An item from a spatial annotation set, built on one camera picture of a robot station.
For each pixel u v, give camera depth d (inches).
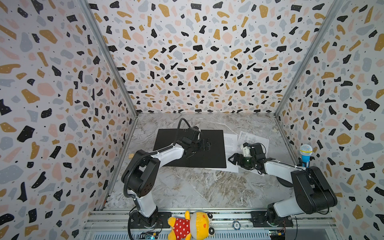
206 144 32.9
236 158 33.0
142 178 18.4
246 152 33.7
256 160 28.6
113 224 28.6
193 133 28.6
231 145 40.8
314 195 17.5
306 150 28.7
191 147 28.0
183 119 30.8
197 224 26.1
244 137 42.9
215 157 37.3
